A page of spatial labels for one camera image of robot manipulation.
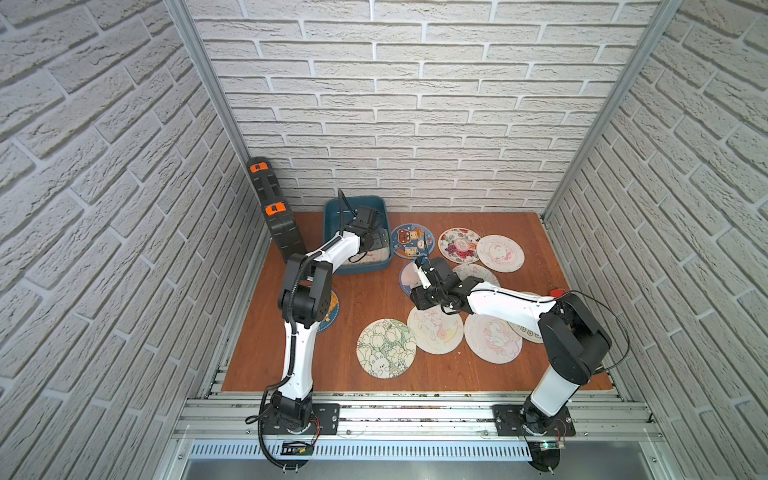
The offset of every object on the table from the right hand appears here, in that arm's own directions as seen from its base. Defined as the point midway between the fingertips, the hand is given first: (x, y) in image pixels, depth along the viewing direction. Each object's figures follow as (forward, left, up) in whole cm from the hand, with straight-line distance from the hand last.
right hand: (421, 292), depth 91 cm
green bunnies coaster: (-15, +12, -5) cm, 20 cm away
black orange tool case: (+16, +41, +23) cm, 50 cm away
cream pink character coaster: (-10, -3, -6) cm, 12 cm away
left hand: (+23, +13, +2) cm, 26 cm away
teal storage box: (+37, +30, -4) cm, 48 cm away
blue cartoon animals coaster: (+26, 0, -5) cm, 26 cm away
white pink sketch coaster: (+17, -32, -5) cm, 37 cm away
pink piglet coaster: (-14, -20, -6) cm, 25 cm away
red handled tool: (0, -46, -5) cm, 46 cm away
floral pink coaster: (+22, -17, -5) cm, 29 cm away
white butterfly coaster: (+11, -22, -6) cm, 25 cm away
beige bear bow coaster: (+19, +15, -4) cm, 25 cm away
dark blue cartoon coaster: (-3, +28, -5) cm, 29 cm away
